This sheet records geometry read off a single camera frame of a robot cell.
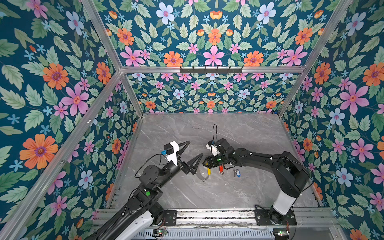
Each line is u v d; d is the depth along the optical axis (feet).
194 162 1.80
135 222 1.88
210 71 3.06
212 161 2.56
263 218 2.41
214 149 2.67
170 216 2.42
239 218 2.46
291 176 1.55
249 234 2.51
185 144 2.09
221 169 2.95
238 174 2.90
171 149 1.68
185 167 1.79
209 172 2.91
